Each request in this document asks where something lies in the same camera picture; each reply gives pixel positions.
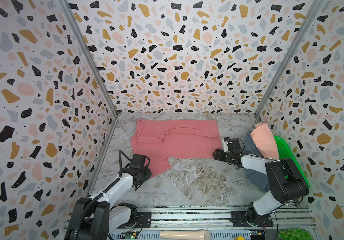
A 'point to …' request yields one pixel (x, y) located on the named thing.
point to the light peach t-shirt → (265, 141)
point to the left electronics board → (128, 235)
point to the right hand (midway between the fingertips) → (215, 151)
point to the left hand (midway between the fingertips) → (149, 172)
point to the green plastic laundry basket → (285, 152)
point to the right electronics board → (257, 234)
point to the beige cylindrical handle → (185, 234)
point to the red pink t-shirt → (160, 140)
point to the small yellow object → (239, 238)
